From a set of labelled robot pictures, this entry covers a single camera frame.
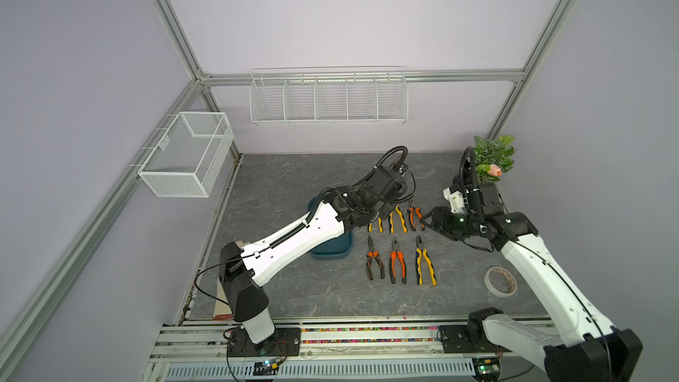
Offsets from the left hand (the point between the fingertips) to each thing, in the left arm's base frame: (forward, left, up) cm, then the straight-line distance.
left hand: (383, 191), depth 73 cm
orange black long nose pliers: (-7, +3, -27) cm, 28 cm away
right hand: (-6, -13, -9) cm, 17 cm away
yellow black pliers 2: (-7, -14, -27) cm, 31 cm away
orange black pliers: (+7, -15, -27) cm, 31 cm away
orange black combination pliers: (-8, -5, -27) cm, 28 cm away
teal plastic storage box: (-4, +13, -26) cm, 29 cm away
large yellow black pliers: (+6, -7, -26) cm, 28 cm away
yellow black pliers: (+4, -2, -27) cm, 27 cm away
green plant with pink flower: (+13, -39, -3) cm, 41 cm away
